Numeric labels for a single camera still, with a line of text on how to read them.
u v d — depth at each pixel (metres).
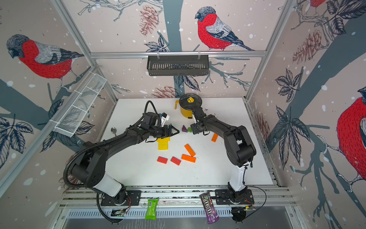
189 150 0.92
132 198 0.73
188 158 0.88
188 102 1.05
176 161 0.86
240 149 0.50
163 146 0.93
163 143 0.95
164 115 0.83
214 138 0.97
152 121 0.71
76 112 0.84
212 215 0.68
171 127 0.78
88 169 0.44
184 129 0.99
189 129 1.01
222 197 0.73
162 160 0.88
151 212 0.68
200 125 0.71
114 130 1.00
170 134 0.76
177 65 1.07
